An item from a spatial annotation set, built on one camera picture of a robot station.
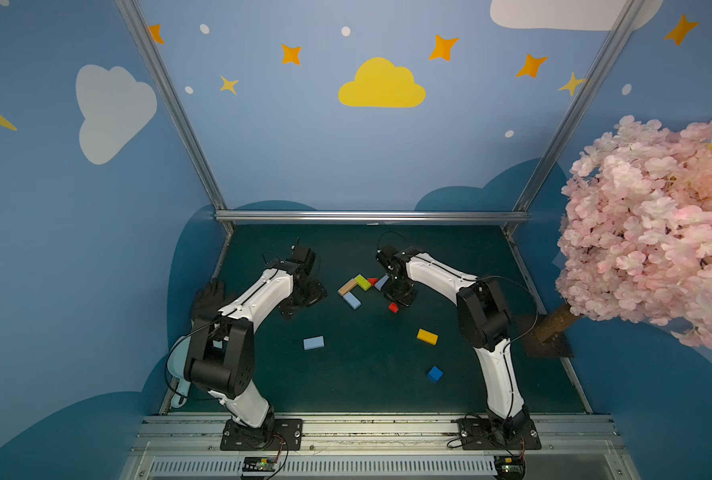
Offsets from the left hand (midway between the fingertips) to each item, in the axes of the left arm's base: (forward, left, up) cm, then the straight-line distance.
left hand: (310, 299), depth 91 cm
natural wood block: (+9, -10, -7) cm, 15 cm away
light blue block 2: (-11, -1, -8) cm, 14 cm away
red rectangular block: (+1, -26, -6) cm, 27 cm away
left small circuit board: (-41, +8, -9) cm, 43 cm away
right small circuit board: (-40, -54, -10) cm, 68 cm away
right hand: (+4, -26, -6) cm, 27 cm away
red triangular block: (+12, -20, -7) cm, 24 cm away
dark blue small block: (-20, -37, -6) cm, 42 cm away
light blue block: (+4, -13, -7) cm, 15 cm away
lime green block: (+12, -16, -8) cm, 21 cm away
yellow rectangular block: (-8, -37, -7) cm, 39 cm away
